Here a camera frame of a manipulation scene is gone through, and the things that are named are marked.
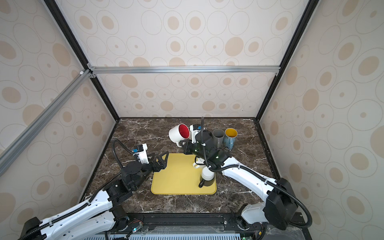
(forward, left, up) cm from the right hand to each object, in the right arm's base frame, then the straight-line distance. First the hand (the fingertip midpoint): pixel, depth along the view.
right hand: (181, 142), depth 75 cm
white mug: (+1, +1, +6) cm, 6 cm away
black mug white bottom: (-12, -13, -16) cm, 24 cm away
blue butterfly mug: (+14, -30, -16) cm, 37 cm away
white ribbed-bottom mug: (-2, -9, -23) cm, 25 cm away
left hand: (-6, +7, 0) cm, 9 cm away
